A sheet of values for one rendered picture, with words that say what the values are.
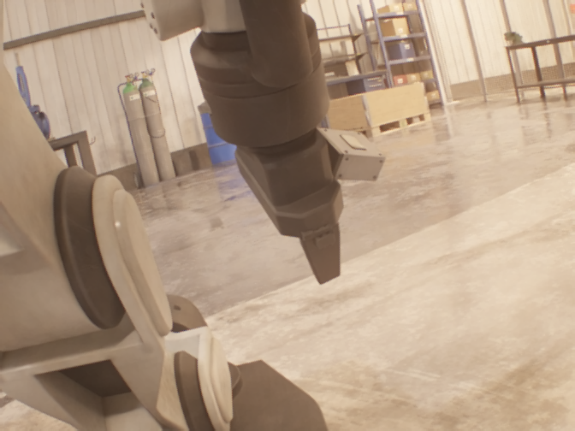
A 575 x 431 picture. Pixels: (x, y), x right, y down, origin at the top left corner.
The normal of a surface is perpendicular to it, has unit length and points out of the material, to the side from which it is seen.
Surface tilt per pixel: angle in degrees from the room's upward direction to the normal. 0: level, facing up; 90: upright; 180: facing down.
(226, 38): 118
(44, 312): 123
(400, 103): 90
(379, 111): 90
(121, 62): 90
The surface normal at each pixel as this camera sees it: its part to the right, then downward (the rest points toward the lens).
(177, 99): 0.48, 0.08
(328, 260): 0.43, 0.60
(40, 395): 0.22, 0.62
